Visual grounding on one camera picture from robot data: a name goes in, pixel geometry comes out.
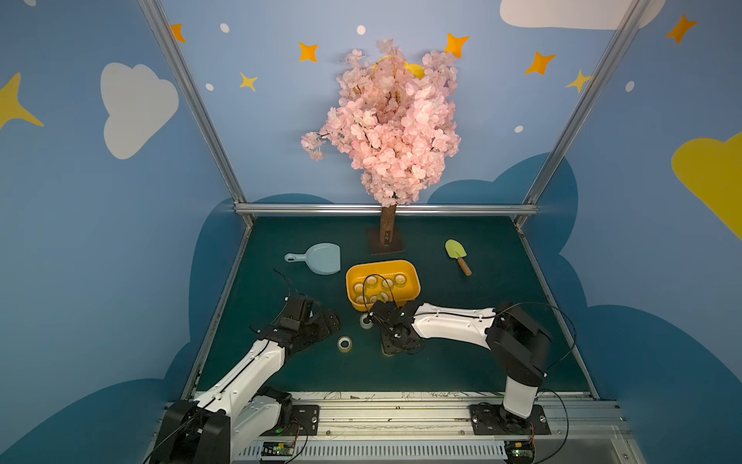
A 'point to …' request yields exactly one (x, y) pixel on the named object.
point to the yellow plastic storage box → (391, 281)
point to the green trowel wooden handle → (456, 250)
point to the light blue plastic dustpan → (323, 257)
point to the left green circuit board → (276, 449)
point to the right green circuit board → (519, 451)
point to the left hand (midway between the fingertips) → (331, 322)
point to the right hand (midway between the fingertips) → (394, 342)
